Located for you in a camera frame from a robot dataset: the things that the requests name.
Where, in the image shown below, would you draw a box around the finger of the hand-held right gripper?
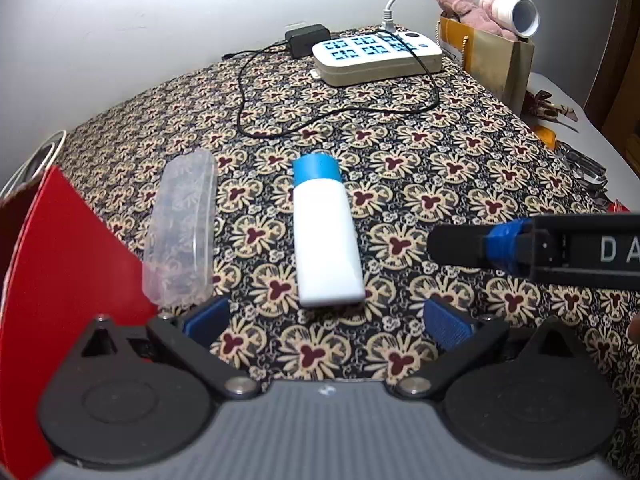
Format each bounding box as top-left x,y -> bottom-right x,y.
426,219 -> 533,273

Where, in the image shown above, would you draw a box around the pink plush toy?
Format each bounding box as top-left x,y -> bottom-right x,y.
435,0 -> 521,41

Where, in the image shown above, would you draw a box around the white power strip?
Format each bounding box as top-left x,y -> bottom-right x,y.
310,31 -> 444,87

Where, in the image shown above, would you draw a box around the brown dried ribbon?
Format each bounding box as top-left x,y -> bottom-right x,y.
525,90 -> 578,133

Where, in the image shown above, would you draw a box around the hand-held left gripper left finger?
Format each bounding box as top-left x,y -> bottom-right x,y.
80,295 -> 261,401

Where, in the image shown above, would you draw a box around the white bottle with blue cap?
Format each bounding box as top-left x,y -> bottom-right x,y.
291,152 -> 366,308

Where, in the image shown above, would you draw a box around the black cable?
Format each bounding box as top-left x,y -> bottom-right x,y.
222,35 -> 441,138

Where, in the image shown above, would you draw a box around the black charger adapter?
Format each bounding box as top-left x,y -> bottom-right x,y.
285,24 -> 331,58

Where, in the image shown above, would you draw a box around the clear plastic case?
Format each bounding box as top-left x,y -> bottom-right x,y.
141,149 -> 218,308

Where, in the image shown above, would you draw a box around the red cardboard box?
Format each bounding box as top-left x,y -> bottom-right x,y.
0,165 -> 166,480

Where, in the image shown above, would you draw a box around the orange small item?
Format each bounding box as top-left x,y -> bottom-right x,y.
532,125 -> 558,151

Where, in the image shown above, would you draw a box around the brown paper bag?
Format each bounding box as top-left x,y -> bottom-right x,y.
439,15 -> 536,113

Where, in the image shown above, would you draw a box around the bundle of white cables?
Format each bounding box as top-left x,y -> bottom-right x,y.
0,130 -> 68,201

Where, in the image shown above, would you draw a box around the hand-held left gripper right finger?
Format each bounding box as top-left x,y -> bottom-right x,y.
387,295 -> 576,401

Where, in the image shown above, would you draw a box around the floral patterned tablecloth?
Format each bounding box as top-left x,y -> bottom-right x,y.
47,25 -> 640,466

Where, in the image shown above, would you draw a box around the metal tools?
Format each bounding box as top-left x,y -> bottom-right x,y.
557,142 -> 608,196

